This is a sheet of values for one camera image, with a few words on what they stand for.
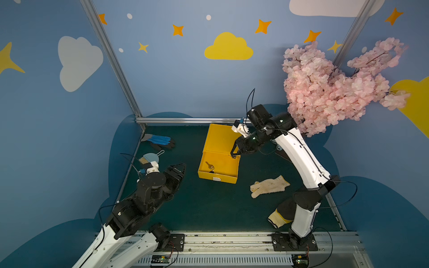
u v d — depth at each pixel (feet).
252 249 2.42
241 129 2.09
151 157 3.48
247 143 2.05
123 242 1.38
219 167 2.73
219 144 2.75
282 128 1.59
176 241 2.46
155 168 1.89
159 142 3.56
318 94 2.32
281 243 2.44
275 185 3.04
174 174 1.82
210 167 2.73
